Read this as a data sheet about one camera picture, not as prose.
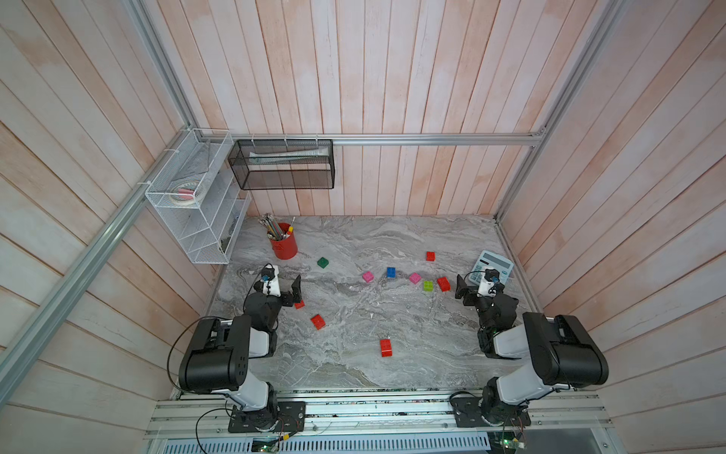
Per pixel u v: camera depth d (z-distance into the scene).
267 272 0.78
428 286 0.98
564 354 0.46
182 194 0.73
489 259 1.04
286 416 0.73
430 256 1.07
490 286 0.77
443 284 1.00
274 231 0.99
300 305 0.95
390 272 1.01
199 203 0.71
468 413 0.73
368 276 1.01
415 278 1.00
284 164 1.04
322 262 1.05
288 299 0.82
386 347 0.85
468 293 0.82
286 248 1.04
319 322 0.90
